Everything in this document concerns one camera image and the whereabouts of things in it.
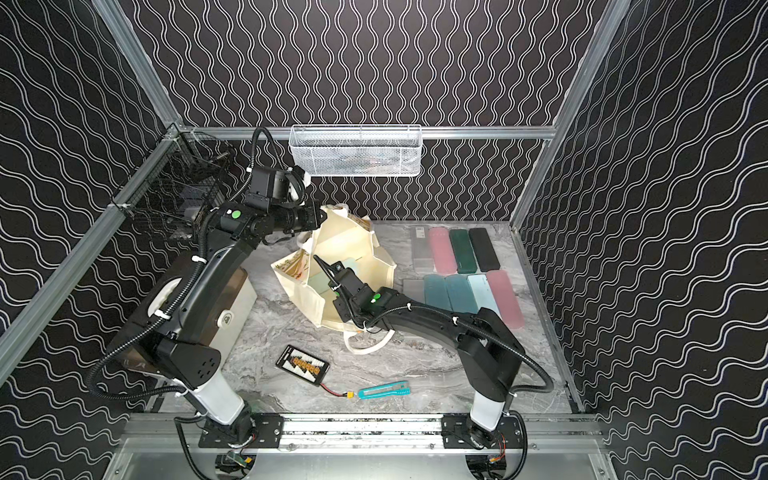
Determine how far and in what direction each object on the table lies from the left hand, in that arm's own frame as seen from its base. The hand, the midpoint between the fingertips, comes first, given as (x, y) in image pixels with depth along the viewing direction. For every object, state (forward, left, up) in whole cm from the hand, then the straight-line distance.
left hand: (325, 207), depth 73 cm
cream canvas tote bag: (+11, +2, -22) cm, 25 cm away
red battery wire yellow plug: (-33, -7, -36) cm, 50 cm away
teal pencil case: (-1, -32, -33) cm, 46 cm away
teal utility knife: (-31, -21, -37) cm, 52 cm away
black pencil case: (+18, -51, -35) cm, 65 cm away
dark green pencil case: (+19, -43, -35) cm, 59 cm away
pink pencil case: (0, -56, -36) cm, 66 cm away
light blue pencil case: (0, -47, -34) cm, 58 cm away
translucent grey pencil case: (+15, -28, -38) cm, 49 cm away
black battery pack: (-27, +6, -35) cm, 44 cm away
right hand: (-10, -5, -24) cm, 27 cm away
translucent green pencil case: (-1, -40, -34) cm, 53 cm away
